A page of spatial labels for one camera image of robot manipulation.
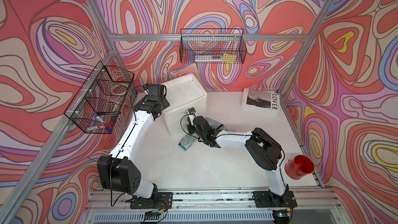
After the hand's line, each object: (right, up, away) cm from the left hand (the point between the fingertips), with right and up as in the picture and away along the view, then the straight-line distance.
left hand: (164, 102), depth 82 cm
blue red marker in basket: (-20, -11, -17) cm, 29 cm away
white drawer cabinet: (+10, +6, +8) cm, 14 cm away
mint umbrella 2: (+30, -14, +14) cm, 36 cm away
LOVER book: (+67, +2, +29) cm, 73 cm away
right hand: (+13, -12, +9) cm, 20 cm away
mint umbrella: (+12, -23, +6) cm, 26 cm away
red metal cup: (+73, -35, 0) cm, 81 cm away
